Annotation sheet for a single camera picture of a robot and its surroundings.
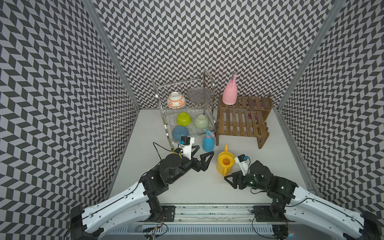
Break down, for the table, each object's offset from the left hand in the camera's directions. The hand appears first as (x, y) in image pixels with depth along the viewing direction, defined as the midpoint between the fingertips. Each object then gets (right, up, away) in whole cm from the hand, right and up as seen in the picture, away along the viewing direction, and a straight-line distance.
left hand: (205, 151), depth 66 cm
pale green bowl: (-1, +13, +35) cm, 38 cm away
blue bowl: (-16, +7, +32) cm, 36 cm away
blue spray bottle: (+3, +1, +24) cm, 24 cm away
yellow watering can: (+12, -9, +17) cm, 23 cm away
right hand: (+12, -16, +8) cm, 22 cm away
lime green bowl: (-13, +15, +35) cm, 40 cm away
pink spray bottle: (+14, +29, +14) cm, 35 cm away
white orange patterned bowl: (-15, +25, +13) cm, 32 cm away
